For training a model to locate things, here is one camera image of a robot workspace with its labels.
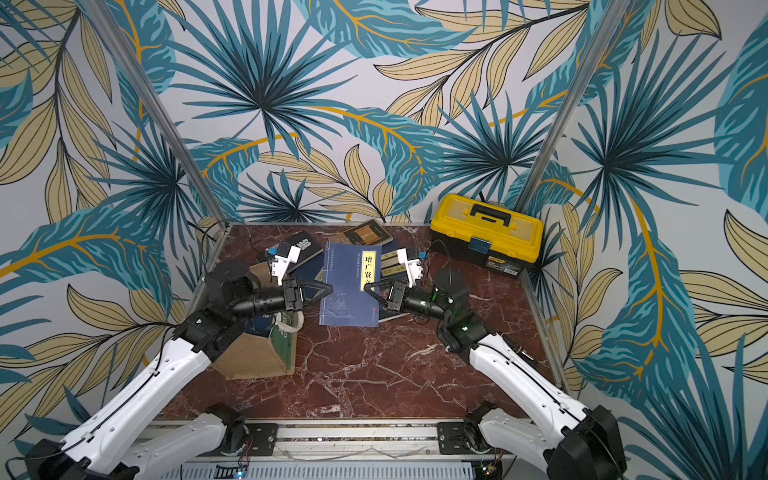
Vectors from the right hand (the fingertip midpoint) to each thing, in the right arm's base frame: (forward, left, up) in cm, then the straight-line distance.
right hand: (365, 290), depth 66 cm
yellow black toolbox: (+29, -38, -14) cm, 50 cm away
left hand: (-2, +8, +1) cm, 8 cm away
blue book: (+4, +4, +3) cm, 6 cm away
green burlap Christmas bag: (-8, +23, -15) cm, 28 cm away
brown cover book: (+43, 0, -27) cm, 51 cm away
